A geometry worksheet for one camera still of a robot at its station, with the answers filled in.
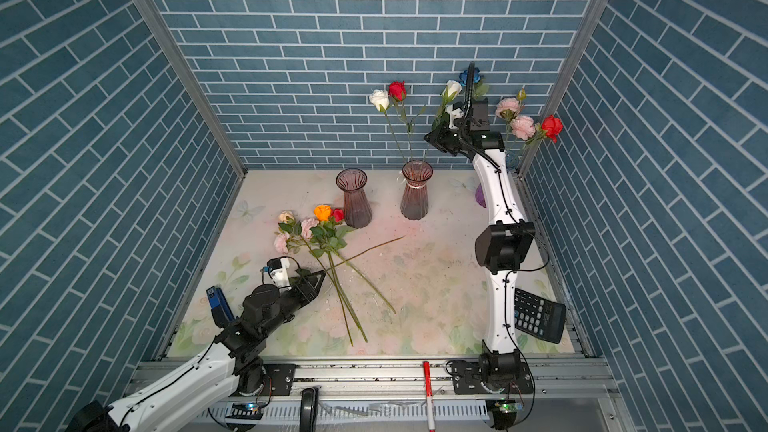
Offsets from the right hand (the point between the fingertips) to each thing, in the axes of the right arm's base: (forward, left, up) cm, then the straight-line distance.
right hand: (423, 133), depth 89 cm
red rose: (+5, -38, +1) cm, 38 cm away
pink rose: (-23, +28, -27) cm, 46 cm away
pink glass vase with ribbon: (-7, +2, -24) cm, 25 cm away
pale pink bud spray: (-22, +42, -26) cm, 54 cm away
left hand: (-38, +25, -21) cm, 50 cm away
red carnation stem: (-13, +28, -27) cm, 41 cm away
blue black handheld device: (-48, +53, -26) cm, 76 cm away
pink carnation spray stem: (+12, -27, +1) cm, 30 cm away
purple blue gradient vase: (+1, -23, -30) cm, 38 cm away
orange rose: (-13, +33, -26) cm, 44 cm away
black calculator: (-41, -35, -30) cm, 62 cm away
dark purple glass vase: (-7, +23, -29) cm, 38 cm away
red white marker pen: (-62, -5, -30) cm, 69 cm away
